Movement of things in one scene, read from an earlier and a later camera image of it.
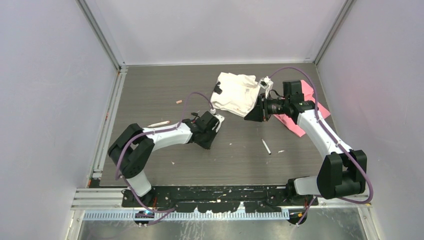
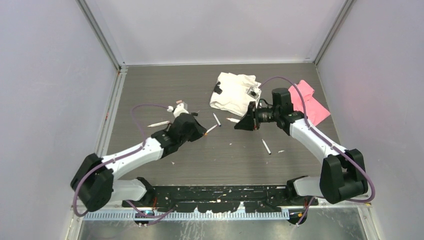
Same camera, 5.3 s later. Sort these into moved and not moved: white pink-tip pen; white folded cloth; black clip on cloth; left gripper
Moved: left gripper
Not moved: white folded cloth; white pink-tip pen; black clip on cloth
